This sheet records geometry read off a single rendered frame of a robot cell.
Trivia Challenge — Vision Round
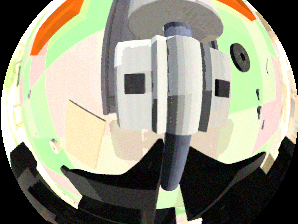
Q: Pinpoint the orange rectangular tray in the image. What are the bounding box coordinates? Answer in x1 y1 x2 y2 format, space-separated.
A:
220 0 255 22
31 0 84 56

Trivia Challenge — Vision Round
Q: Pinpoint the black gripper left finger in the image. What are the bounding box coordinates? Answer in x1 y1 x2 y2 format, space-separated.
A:
65 137 164 224

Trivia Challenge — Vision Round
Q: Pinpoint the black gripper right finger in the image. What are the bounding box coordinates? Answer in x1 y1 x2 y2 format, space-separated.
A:
180 145 266 221

